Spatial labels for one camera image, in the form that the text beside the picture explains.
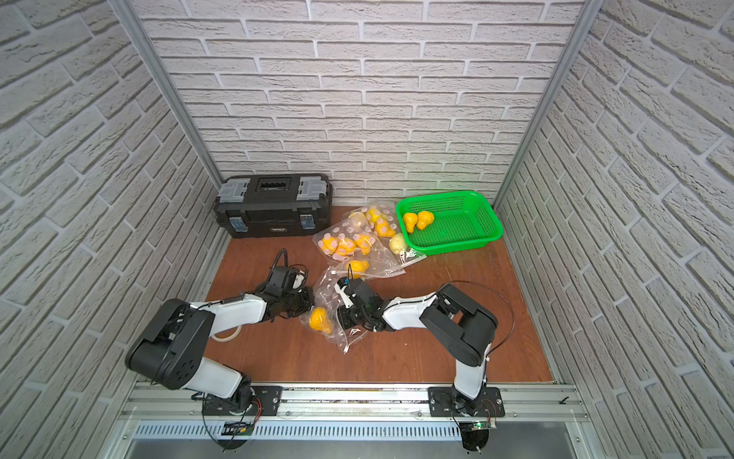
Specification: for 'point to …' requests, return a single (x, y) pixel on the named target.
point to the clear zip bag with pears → (379, 219)
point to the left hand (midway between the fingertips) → (323, 297)
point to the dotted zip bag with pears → (326, 296)
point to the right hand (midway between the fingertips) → (338, 317)
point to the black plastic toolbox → (255, 206)
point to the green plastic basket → (462, 221)
